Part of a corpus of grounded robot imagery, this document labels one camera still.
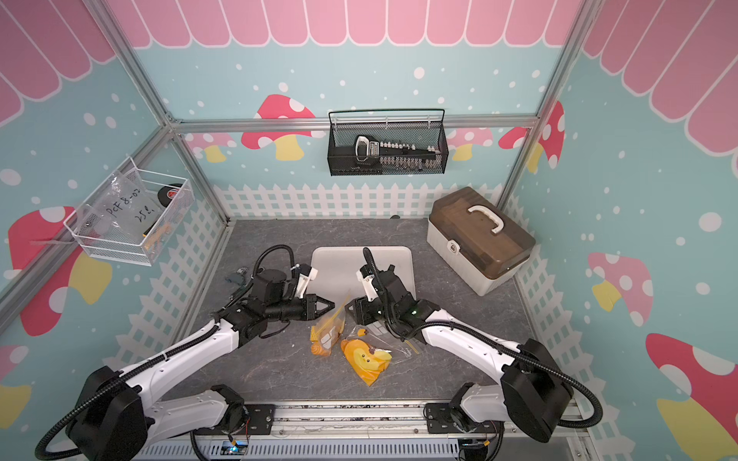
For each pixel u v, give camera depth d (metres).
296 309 0.70
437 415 0.75
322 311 0.75
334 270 0.75
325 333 0.76
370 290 0.71
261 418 0.74
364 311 0.70
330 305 0.78
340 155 0.89
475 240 0.87
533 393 0.41
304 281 0.74
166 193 0.81
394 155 0.88
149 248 0.64
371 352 0.81
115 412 0.40
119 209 0.67
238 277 1.02
